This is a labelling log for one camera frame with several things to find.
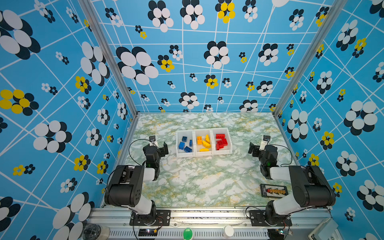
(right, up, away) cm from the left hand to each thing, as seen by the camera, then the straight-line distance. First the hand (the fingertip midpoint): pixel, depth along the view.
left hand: (157, 142), depth 93 cm
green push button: (+21, -35, -31) cm, 51 cm away
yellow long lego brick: (+32, +2, +8) cm, 33 cm away
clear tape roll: (-19, -34, -31) cm, 50 cm away
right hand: (+65, -1, 0) cm, 65 cm away
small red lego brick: (+38, -3, +5) cm, 39 cm away
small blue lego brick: (+16, +1, +9) cm, 18 cm away
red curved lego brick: (+40, -1, +6) cm, 41 cm away
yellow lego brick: (+27, +1, +6) cm, 27 cm away
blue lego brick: (+14, -3, +8) cm, 17 cm away
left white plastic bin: (+21, +4, +5) cm, 22 cm away
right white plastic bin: (+45, -5, +5) cm, 46 cm away
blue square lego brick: (+19, -5, +4) cm, 20 cm away
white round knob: (+38, -36, -29) cm, 60 cm away
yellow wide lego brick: (+30, -5, +3) cm, 30 cm away
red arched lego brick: (+43, 0, +6) cm, 44 cm away
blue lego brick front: (+21, -1, +5) cm, 21 cm away
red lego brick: (+41, +3, +12) cm, 43 cm away
